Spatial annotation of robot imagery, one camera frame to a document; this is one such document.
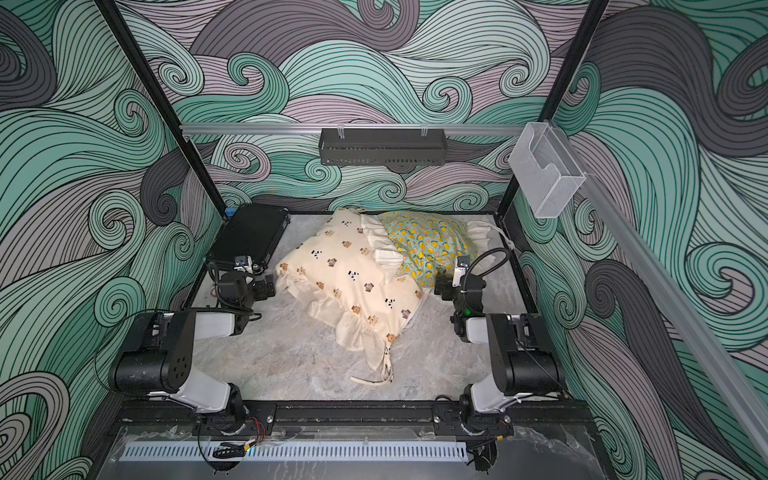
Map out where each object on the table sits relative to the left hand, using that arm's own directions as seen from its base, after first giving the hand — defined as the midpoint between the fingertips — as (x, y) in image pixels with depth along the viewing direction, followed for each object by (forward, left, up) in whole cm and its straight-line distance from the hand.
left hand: (256, 274), depth 94 cm
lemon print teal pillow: (+6, -56, +9) cm, 57 cm away
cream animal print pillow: (-2, -30, +4) cm, 30 cm away
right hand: (0, -64, +1) cm, 64 cm away
